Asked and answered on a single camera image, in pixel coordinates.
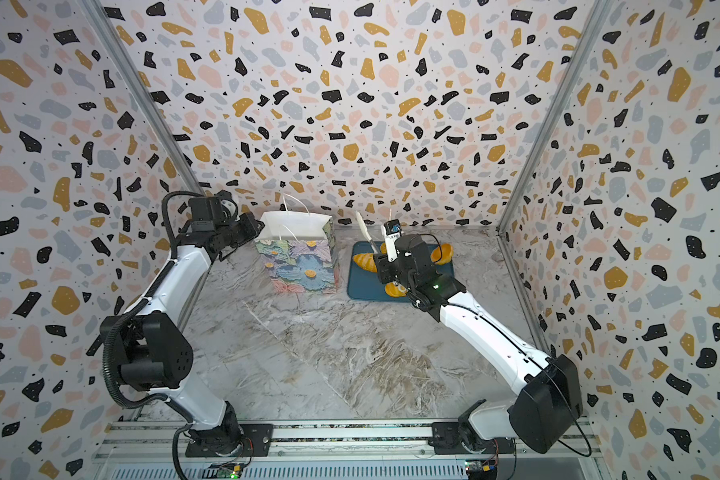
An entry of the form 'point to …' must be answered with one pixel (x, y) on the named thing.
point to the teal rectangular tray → (364, 286)
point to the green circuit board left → (229, 471)
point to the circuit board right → (481, 469)
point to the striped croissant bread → (366, 261)
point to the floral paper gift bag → (298, 249)
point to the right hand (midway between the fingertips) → (377, 247)
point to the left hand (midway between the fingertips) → (262, 216)
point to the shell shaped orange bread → (395, 290)
